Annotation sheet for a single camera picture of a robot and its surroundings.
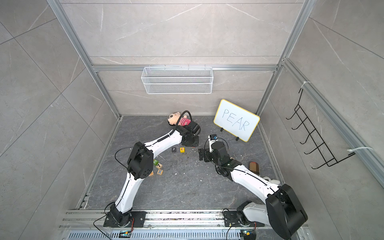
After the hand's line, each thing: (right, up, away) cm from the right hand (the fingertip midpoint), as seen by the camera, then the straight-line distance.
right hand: (207, 148), depth 86 cm
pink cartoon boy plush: (-23, +19, +22) cm, 37 cm away
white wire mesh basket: (-18, +45, +15) cm, 50 cm away
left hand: (-5, +3, +11) cm, 12 cm away
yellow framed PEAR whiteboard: (+21, +18, +16) cm, 32 cm away
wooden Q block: (-25, -7, -25) cm, 36 cm away
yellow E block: (-16, -3, +12) cm, 20 cm away
